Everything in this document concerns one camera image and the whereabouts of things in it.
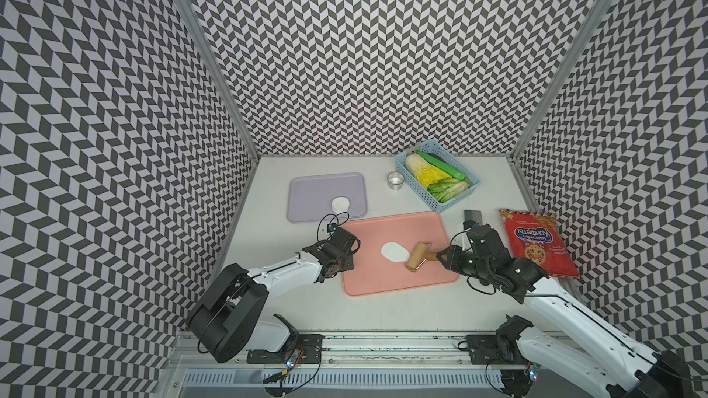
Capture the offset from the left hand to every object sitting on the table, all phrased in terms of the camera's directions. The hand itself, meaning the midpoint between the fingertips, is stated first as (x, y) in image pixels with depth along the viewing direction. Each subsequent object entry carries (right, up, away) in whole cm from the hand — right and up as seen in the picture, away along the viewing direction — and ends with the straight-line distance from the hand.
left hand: (344, 261), depth 89 cm
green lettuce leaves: (+37, +23, +9) cm, 45 cm away
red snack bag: (+65, +8, +2) cm, 65 cm away
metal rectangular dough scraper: (+47, +14, +12) cm, 50 cm away
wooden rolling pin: (+24, +3, -1) cm, 25 cm away
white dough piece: (+17, +3, +2) cm, 17 cm away
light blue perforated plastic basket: (+37, +40, +26) cm, 60 cm away
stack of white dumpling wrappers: (-2, +18, +11) cm, 21 cm away
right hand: (+29, +3, -11) cm, 31 cm away
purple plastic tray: (-14, +20, +15) cm, 29 cm away
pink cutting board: (+9, -3, -3) cm, 10 cm away
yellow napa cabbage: (+30, +30, +13) cm, 44 cm away
